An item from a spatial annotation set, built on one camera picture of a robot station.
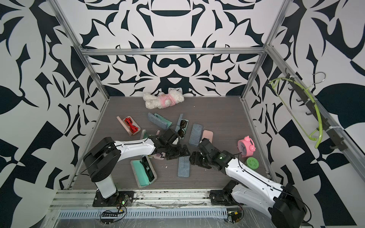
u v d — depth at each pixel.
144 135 0.91
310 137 0.56
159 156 0.87
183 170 0.81
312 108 0.55
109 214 0.73
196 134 0.96
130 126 1.02
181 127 1.00
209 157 0.61
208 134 0.96
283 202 0.41
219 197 0.74
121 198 0.73
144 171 0.81
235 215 0.71
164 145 0.69
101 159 0.52
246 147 0.83
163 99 1.06
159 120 0.97
